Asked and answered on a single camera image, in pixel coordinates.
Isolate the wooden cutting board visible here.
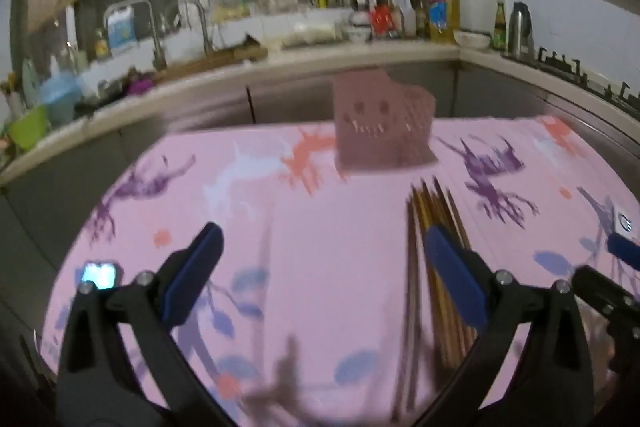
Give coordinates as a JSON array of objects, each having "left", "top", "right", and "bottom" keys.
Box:
[{"left": 155, "top": 44, "right": 269, "bottom": 82}]

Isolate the red packet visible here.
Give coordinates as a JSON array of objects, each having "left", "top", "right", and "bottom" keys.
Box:
[{"left": 372, "top": 4, "right": 398, "bottom": 38}]

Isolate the steel thermos kettle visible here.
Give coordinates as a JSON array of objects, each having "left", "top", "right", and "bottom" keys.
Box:
[{"left": 507, "top": 2, "right": 535, "bottom": 58}]

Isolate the green sauce bottle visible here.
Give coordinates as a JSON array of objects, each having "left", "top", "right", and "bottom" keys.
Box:
[{"left": 492, "top": 2, "right": 507, "bottom": 50}]

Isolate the pink smiley utensil holder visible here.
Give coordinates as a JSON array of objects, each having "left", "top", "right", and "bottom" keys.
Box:
[{"left": 332, "top": 69, "right": 438, "bottom": 171}]

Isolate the pale green bottle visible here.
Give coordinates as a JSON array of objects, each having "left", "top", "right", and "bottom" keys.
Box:
[{"left": 22, "top": 59, "right": 41, "bottom": 108}]

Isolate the blue lidded plastic container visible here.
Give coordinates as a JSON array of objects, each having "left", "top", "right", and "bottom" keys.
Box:
[{"left": 40, "top": 72, "right": 83, "bottom": 125}]

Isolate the green plastic basin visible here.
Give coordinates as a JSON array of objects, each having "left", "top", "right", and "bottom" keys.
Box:
[{"left": 7, "top": 107, "right": 51, "bottom": 151}]

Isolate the white plastic food bag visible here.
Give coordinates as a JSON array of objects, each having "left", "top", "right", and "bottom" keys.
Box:
[{"left": 280, "top": 19, "right": 341, "bottom": 48}]

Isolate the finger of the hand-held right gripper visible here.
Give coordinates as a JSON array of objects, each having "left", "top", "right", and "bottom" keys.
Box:
[
  {"left": 572, "top": 266, "right": 640, "bottom": 323},
  {"left": 607, "top": 232, "right": 640, "bottom": 273}
]

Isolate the white plastic jug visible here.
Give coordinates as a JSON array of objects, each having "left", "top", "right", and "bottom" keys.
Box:
[{"left": 390, "top": 0, "right": 418, "bottom": 38}]

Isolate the white detergent jug blue label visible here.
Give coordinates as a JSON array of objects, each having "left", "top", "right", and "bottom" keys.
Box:
[{"left": 107, "top": 4, "right": 138, "bottom": 55}]

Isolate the pink deer print tablecloth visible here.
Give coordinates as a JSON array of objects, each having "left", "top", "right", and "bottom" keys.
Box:
[{"left": 40, "top": 117, "right": 640, "bottom": 427}]

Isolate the purple cloth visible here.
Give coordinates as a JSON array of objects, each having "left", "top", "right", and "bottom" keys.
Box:
[{"left": 127, "top": 74, "right": 156, "bottom": 96}]

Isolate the white bowl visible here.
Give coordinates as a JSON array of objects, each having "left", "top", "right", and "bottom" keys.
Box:
[{"left": 457, "top": 32, "right": 491, "bottom": 51}]

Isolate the large yellow cooking oil bottle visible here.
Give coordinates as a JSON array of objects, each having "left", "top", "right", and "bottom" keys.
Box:
[{"left": 427, "top": 0, "right": 461, "bottom": 45}]

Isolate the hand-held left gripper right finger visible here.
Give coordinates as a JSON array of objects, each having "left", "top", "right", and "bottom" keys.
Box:
[{"left": 415, "top": 226, "right": 596, "bottom": 427}]

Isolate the tall steel faucet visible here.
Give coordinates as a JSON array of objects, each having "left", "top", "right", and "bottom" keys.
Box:
[
  {"left": 102, "top": 0, "right": 167, "bottom": 70},
  {"left": 165, "top": 0, "right": 211, "bottom": 58}
]

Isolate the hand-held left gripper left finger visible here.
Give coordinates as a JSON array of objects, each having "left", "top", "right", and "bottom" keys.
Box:
[{"left": 57, "top": 222, "right": 236, "bottom": 427}]

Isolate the smartphone with lit screen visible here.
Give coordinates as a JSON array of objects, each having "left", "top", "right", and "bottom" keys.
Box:
[{"left": 80, "top": 261, "right": 119, "bottom": 292}]

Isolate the black gas stove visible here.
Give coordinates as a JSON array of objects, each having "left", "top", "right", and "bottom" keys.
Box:
[{"left": 505, "top": 47, "right": 640, "bottom": 118}]

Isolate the bunch of wooden chopsticks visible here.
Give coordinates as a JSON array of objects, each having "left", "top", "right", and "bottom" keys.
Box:
[{"left": 390, "top": 177, "right": 481, "bottom": 423}]

